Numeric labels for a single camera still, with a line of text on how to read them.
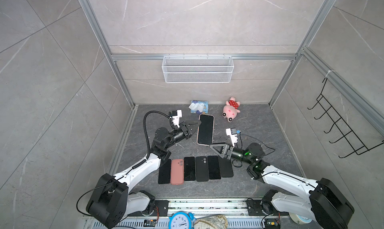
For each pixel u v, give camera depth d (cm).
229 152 62
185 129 63
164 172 84
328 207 41
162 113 68
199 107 111
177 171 86
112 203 40
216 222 67
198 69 101
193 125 67
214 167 86
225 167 86
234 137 67
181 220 69
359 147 57
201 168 86
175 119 68
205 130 68
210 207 75
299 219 66
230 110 107
